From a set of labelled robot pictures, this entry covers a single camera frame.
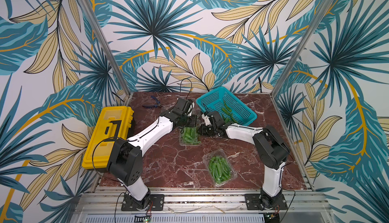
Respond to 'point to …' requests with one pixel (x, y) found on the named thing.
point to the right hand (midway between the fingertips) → (197, 130)
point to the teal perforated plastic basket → (233, 109)
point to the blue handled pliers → (149, 106)
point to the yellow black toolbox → (114, 123)
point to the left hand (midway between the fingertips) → (195, 123)
